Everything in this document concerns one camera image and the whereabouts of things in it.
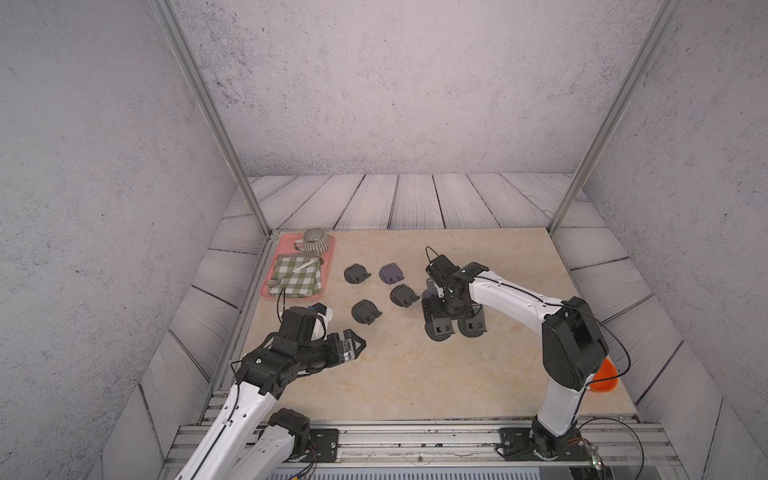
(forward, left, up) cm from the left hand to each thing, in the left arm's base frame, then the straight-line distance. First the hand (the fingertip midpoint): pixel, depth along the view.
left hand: (357, 349), depth 73 cm
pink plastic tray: (+50, +32, -17) cm, 62 cm away
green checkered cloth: (+34, +24, -15) cm, 45 cm away
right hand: (+13, -23, -9) cm, 28 cm away
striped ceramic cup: (+45, +19, -8) cm, 49 cm away
